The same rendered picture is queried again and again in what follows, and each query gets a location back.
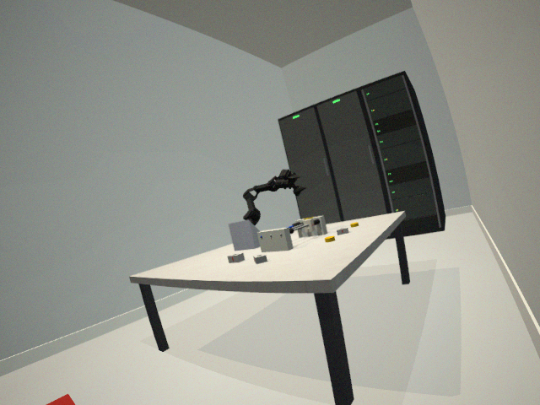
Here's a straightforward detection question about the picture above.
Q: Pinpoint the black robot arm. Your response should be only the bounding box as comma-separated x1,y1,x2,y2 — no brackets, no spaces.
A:
243,170,285,225

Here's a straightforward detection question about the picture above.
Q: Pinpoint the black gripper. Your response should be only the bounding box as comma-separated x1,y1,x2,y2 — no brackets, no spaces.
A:
280,170,307,196

